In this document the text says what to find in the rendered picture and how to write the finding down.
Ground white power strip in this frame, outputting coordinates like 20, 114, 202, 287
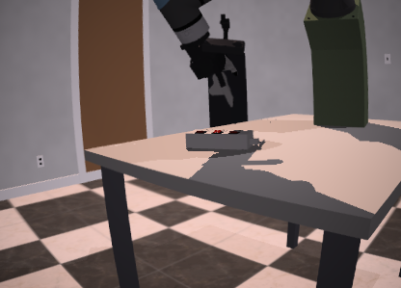
185, 129, 257, 150

